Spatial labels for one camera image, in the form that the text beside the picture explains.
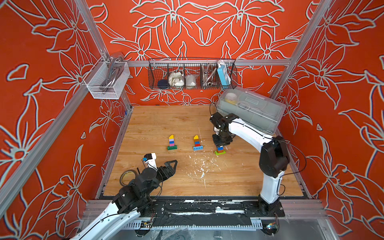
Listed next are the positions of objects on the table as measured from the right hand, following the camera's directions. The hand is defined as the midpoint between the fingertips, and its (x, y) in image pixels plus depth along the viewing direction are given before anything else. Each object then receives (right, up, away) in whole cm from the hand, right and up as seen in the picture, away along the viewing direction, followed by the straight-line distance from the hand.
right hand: (215, 145), depth 87 cm
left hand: (-24, -7, -14) cm, 28 cm away
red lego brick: (-11, -2, +9) cm, 14 cm away
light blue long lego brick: (-10, -3, +8) cm, 13 cm away
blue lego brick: (+3, -2, +1) cm, 4 cm away
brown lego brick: (-11, +1, +12) cm, 16 cm away
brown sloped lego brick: (+3, -4, 0) cm, 5 cm away
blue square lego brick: (-28, 0, +10) cm, 29 cm away
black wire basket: (-13, +46, +10) cm, 49 cm away
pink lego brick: (-27, -1, +8) cm, 29 cm away
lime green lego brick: (+1, -5, 0) cm, 5 cm away
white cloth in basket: (-24, +41, +5) cm, 48 cm away
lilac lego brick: (-28, +1, +10) cm, 30 cm away
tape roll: (-54, -16, -4) cm, 57 cm away
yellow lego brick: (-11, +3, +12) cm, 16 cm away
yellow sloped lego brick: (-28, +3, +12) cm, 30 cm away
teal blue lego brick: (-11, 0, +10) cm, 15 cm away
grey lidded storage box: (+29, +20, +2) cm, 35 cm away
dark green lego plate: (-27, -3, +5) cm, 27 cm away
